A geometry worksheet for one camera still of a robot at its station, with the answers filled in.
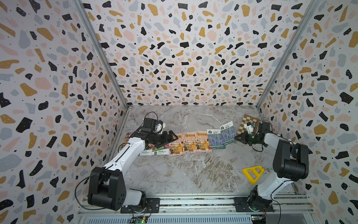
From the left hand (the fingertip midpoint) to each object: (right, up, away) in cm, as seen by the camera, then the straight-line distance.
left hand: (174, 139), depth 83 cm
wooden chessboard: (+55, +12, +28) cm, 63 cm away
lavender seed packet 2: (+37, +2, +18) cm, 41 cm away
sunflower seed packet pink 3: (+18, -4, +17) cm, 26 cm away
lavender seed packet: (+28, -3, +18) cm, 33 cm away
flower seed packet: (-8, -9, +12) cm, 17 cm away
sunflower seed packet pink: (+1, -8, +15) cm, 16 cm away
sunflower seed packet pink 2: (+9, -4, +17) cm, 20 cm away
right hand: (+42, 0, +12) cm, 43 cm away
